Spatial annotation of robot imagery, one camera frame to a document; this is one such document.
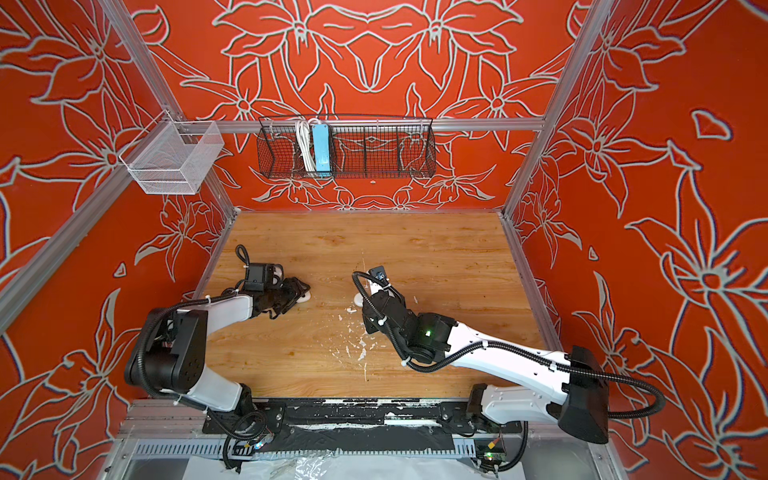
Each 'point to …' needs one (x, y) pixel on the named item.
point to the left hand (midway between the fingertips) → (305, 290)
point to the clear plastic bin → (173, 157)
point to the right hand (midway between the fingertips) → (364, 299)
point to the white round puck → (358, 300)
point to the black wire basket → (373, 147)
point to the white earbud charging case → (304, 298)
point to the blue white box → (321, 149)
